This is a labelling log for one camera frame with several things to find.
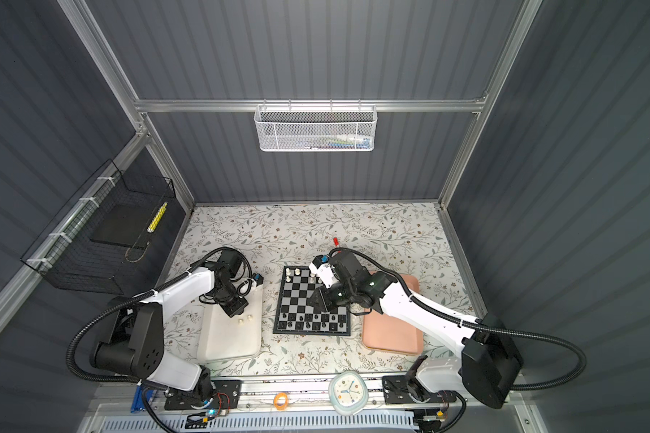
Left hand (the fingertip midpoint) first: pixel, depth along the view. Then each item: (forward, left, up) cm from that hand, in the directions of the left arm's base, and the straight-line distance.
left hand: (236, 308), depth 88 cm
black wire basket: (+10, +30, +27) cm, 42 cm away
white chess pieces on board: (+12, -20, +1) cm, 23 cm away
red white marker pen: (+27, -35, -1) cm, 44 cm away
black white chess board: (-3, -19, 0) cm, 19 cm away
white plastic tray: (-8, +4, -2) cm, 9 cm away
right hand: (-6, -26, +12) cm, 29 cm away
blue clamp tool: (-25, +21, 0) cm, 33 cm away
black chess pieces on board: (-5, -26, +1) cm, 27 cm away
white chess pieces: (-4, -2, 0) cm, 5 cm away
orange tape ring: (-26, -15, -1) cm, 30 cm away
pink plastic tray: (-10, -48, -2) cm, 49 cm away
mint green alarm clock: (-26, -34, +2) cm, 43 cm away
